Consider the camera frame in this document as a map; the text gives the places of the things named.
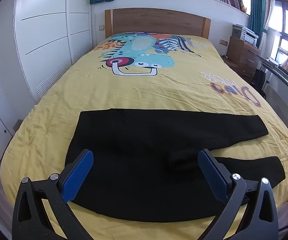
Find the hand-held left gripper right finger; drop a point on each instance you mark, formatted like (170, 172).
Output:
(212, 175)

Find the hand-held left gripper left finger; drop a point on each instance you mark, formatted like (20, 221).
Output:
(77, 175)

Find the black pants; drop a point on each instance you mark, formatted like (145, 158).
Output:
(139, 150)

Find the black bag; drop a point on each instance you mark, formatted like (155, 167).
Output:
(260, 80)

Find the yellow printed bed cover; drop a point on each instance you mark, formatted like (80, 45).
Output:
(164, 87)

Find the wooden dresser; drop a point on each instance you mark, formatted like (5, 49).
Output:
(243, 57)

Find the white printer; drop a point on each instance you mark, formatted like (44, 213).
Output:
(249, 35)

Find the white sheer curtain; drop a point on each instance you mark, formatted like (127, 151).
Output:
(269, 10)

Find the white wardrobe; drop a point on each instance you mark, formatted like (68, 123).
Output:
(46, 35)

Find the wooden headboard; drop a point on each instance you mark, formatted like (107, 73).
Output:
(156, 22)

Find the beige wall outlet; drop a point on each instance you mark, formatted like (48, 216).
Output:
(223, 42)

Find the beige wall switch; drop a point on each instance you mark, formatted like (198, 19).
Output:
(101, 27)

